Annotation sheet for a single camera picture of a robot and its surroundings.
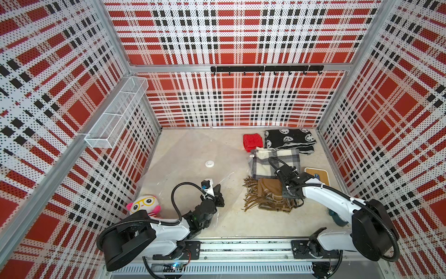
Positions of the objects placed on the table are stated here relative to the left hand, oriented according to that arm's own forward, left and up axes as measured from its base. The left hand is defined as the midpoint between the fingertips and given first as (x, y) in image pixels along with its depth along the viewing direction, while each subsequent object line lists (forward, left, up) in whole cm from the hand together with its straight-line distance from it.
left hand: (223, 185), depth 84 cm
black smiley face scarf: (+33, -49, -4) cm, 59 cm away
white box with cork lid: (+8, -53, -5) cm, 54 cm away
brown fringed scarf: (-3, -22, -3) cm, 22 cm away
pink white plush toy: (-8, +35, -1) cm, 36 cm away
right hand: (-2, -36, -4) cm, 36 cm away
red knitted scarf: (+32, -16, -5) cm, 36 cm away
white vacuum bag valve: (+17, +9, -8) cm, 21 cm away
